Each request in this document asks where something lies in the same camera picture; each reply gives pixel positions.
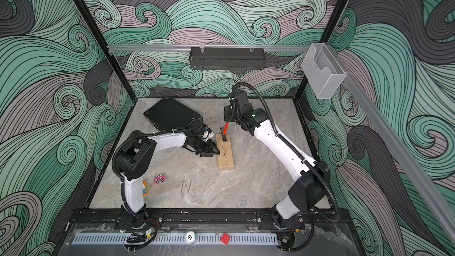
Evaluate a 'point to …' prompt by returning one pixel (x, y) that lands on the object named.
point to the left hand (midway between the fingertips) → (217, 152)
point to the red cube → (225, 238)
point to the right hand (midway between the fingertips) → (226, 110)
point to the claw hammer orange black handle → (224, 131)
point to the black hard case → (168, 114)
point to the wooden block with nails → (225, 157)
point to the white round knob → (190, 236)
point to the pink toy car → (160, 177)
